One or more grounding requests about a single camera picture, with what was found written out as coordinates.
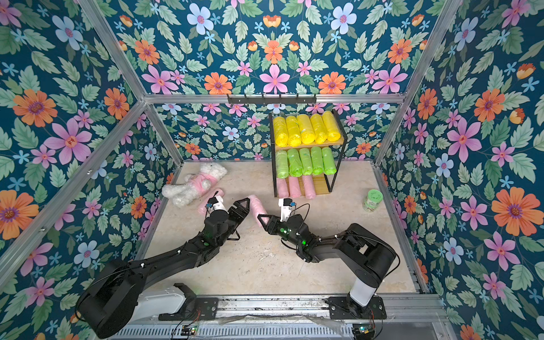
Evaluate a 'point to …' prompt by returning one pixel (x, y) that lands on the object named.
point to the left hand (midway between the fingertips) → (250, 202)
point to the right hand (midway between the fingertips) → (260, 217)
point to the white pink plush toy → (185, 193)
